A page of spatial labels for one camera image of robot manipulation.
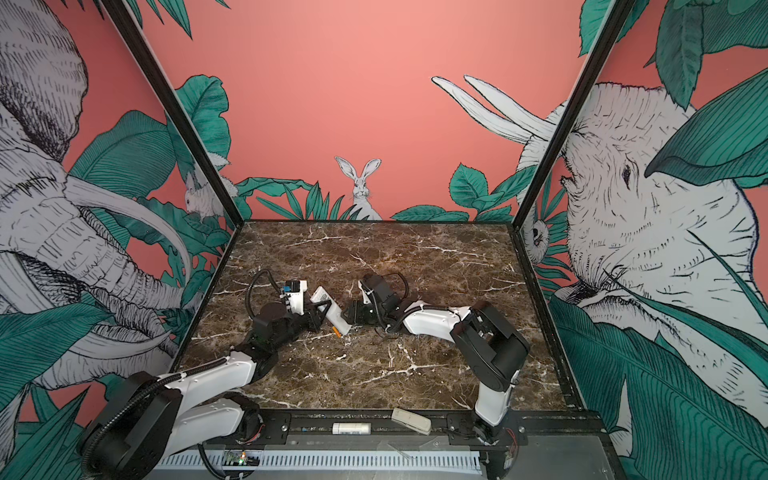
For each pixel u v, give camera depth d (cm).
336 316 86
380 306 70
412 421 73
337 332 90
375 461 70
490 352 47
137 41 73
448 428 74
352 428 73
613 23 70
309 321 76
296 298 75
